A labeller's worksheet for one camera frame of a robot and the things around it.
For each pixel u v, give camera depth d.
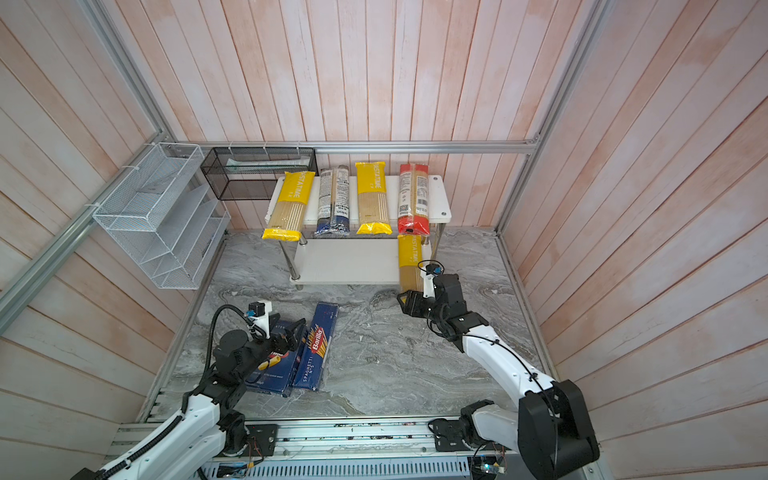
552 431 0.41
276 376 0.78
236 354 0.61
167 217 0.74
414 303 0.74
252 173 1.04
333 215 0.73
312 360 0.83
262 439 0.73
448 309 0.64
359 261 1.02
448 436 0.74
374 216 0.73
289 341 0.73
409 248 1.04
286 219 0.73
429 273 0.75
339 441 0.75
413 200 0.77
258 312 0.69
